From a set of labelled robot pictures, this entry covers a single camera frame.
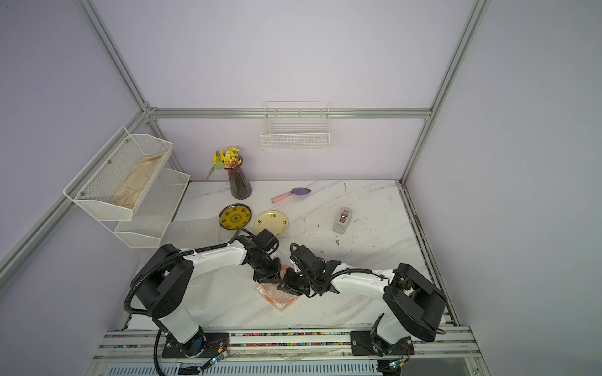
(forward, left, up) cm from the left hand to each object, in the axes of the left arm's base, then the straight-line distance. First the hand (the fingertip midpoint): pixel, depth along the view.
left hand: (280, 282), depth 86 cm
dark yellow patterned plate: (+31, +24, -1) cm, 40 cm away
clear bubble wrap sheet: (-9, 0, 0) cm, 9 cm away
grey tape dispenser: (+27, -26, +2) cm, 37 cm away
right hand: (-6, +1, +5) cm, 7 cm away
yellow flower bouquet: (+43, +23, +23) cm, 54 cm away
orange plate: (-5, +1, +2) cm, 5 cm away
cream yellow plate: (+29, +5, -1) cm, 29 cm away
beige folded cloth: (+20, +49, +29) cm, 60 cm away
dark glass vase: (+43, +21, +8) cm, 49 cm away
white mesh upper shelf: (+22, +54, +31) cm, 66 cm away
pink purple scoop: (+46, -5, +1) cm, 46 cm away
